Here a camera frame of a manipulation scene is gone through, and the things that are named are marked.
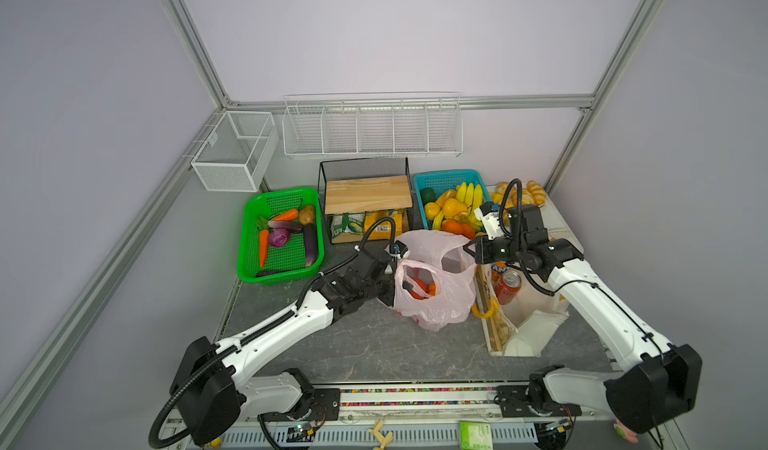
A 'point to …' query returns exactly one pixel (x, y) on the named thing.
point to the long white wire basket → (420, 124)
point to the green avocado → (428, 195)
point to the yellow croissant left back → (496, 197)
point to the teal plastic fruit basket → (444, 181)
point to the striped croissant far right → (537, 192)
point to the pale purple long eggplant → (294, 226)
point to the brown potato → (307, 215)
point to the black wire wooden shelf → (365, 186)
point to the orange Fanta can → (498, 270)
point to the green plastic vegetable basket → (256, 241)
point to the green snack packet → (347, 223)
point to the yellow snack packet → (383, 229)
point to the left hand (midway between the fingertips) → (398, 281)
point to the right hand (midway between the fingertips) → (466, 248)
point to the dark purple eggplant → (310, 236)
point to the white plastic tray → (554, 221)
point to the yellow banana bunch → (471, 195)
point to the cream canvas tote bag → (522, 327)
